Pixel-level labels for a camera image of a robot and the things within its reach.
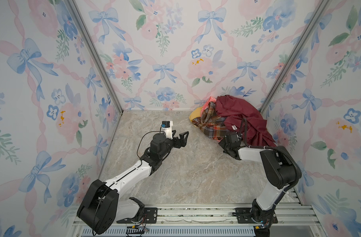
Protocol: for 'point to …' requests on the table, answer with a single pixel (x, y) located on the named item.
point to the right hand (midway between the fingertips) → (222, 140)
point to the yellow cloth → (196, 113)
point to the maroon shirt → (234, 110)
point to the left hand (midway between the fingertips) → (183, 130)
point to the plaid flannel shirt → (211, 122)
